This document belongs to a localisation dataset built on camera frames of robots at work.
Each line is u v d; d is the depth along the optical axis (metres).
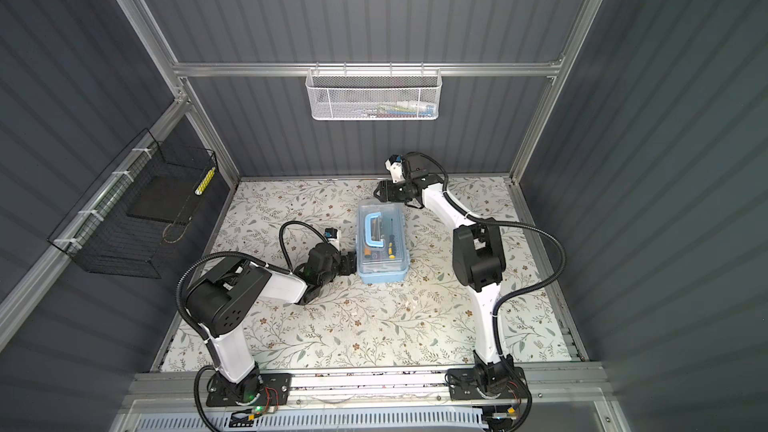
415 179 0.78
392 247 0.89
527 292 0.55
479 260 0.59
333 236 0.87
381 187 0.89
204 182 0.81
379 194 0.91
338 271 0.86
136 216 0.72
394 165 0.90
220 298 0.50
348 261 0.87
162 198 0.77
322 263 0.76
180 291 0.47
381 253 0.88
